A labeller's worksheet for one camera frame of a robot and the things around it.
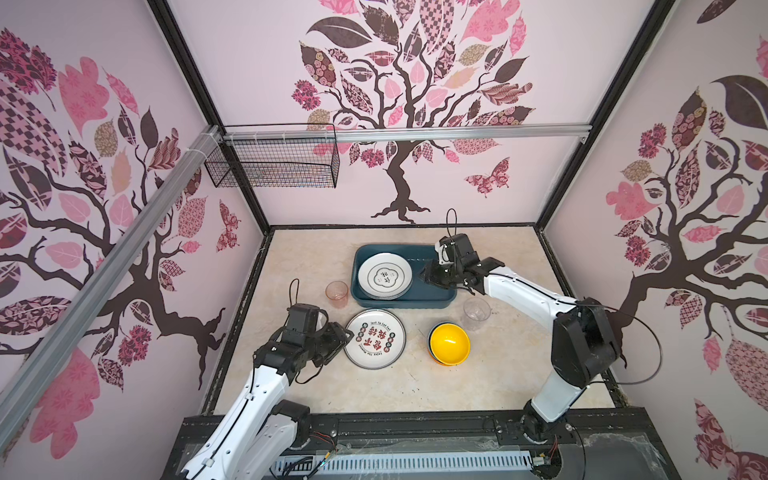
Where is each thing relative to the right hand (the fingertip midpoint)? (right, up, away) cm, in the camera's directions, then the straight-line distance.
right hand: (421, 271), depth 88 cm
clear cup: (+18, -13, +5) cm, 23 cm away
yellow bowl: (+8, -20, -6) cm, 22 cm away
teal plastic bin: (+1, -8, +9) cm, 13 cm away
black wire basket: (-47, +37, +6) cm, 60 cm away
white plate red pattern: (-13, -21, +2) cm, 24 cm away
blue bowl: (+1, -19, -9) cm, 21 cm away
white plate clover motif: (-11, -3, +15) cm, 19 cm away
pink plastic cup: (-27, -8, +7) cm, 29 cm away
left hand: (-20, -19, -10) cm, 29 cm away
